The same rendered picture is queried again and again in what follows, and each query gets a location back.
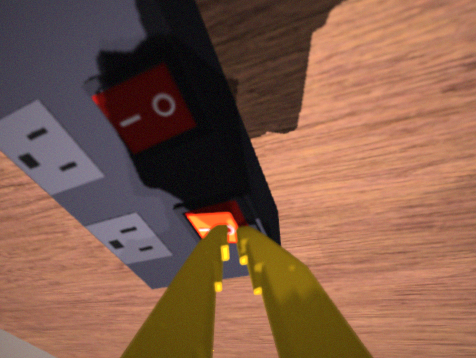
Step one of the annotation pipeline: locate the grey power strip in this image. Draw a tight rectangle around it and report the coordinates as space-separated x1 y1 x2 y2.
0 0 281 289

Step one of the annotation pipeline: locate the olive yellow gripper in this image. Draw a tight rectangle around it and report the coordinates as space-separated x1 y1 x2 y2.
120 224 373 358

